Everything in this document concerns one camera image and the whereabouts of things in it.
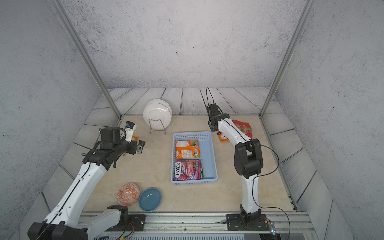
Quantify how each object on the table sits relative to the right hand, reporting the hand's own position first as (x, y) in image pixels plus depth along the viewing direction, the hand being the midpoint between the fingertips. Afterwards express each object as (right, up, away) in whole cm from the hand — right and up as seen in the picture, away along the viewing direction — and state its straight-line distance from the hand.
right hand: (223, 121), depth 96 cm
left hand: (-47, -10, -18) cm, 51 cm away
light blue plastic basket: (-10, -21, 0) cm, 23 cm away
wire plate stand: (-41, -6, +15) cm, 44 cm away
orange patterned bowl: (-54, -40, -14) cm, 69 cm away
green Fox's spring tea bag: (-13, -32, -10) cm, 36 cm away
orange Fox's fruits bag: (-23, -17, 0) cm, 29 cm away
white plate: (-43, +5, +7) cm, 44 cm away
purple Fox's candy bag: (-24, -28, -11) cm, 38 cm away
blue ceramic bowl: (-42, -42, -16) cm, 61 cm away
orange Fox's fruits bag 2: (+2, -11, +11) cm, 16 cm away
